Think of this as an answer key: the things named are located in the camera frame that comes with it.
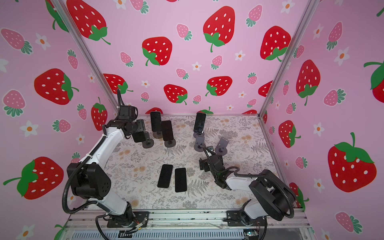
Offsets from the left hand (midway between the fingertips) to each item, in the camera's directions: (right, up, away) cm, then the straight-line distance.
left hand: (138, 124), depth 87 cm
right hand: (+41, -20, +3) cm, 46 cm away
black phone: (+6, +5, +14) cm, 16 cm away
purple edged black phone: (+16, -31, 0) cm, 35 cm away
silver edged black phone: (+26, -33, -2) cm, 41 cm away
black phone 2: (+15, -3, +11) cm, 18 cm away
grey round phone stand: (+1, -13, +16) cm, 21 cm away
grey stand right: (+51, -16, +8) cm, 54 cm away
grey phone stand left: (+16, -13, +17) cm, 27 cm away
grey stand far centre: (+34, -6, +24) cm, 42 cm away
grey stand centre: (+37, -12, +10) cm, 40 cm away
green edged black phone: (+37, +2, +15) cm, 40 cm away
